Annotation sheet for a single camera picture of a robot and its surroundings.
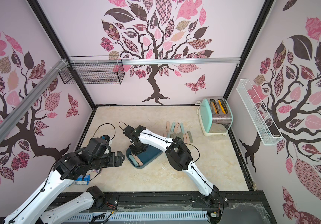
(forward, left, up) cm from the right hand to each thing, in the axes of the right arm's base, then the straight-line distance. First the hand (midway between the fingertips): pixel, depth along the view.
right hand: (138, 153), depth 89 cm
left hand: (-12, +8, +15) cm, 21 cm away
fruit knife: (+14, -36, -4) cm, 39 cm away
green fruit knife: (+24, -24, -4) cm, 34 cm away
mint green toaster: (+21, -53, +12) cm, 58 cm away
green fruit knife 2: (+24, -31, -3) cm, 39 cm away
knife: (+15, -30, -3) cm, 33 cm away
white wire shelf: (+3, -73, +21) cm, 76 cm away
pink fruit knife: (+23, -27, -4) cm, 36 cm away
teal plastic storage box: (-2, -5, -2) cm, 6 cm away
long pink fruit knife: (-6, -1, -2) cm, 6 cm away
